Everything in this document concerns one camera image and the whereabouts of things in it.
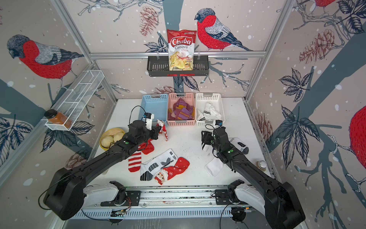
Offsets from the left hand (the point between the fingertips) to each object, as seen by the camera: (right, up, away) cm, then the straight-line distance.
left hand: (163, 124), depth 82 cm
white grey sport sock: (+48, -14, +7) cm, 50 cm away
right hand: (+25, -4, +2) cm, 26 cm away
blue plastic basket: (-11, +13, +32) cm, 36 cm away
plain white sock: (+30, -26, +1) cm, 40 cm away
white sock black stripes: (+24, +3, +23) cm, 33 cm away
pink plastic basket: (+16, +18, +36) cm, 43 cm away
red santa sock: (-2, +1, +2) cm, 3 cm away
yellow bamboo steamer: (-38, -9, +10) cm, 40 cm away
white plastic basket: (+39, +9, +31) cm, 50 cm away
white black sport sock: (-9, -26, -1) cm, 27 cm away
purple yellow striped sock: (+11, +8, +25) cm, 28 cm away
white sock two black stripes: (+30, +8, +29) cm, 43 cm away
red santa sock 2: (+3, -28, -1) cm, 29 cm away
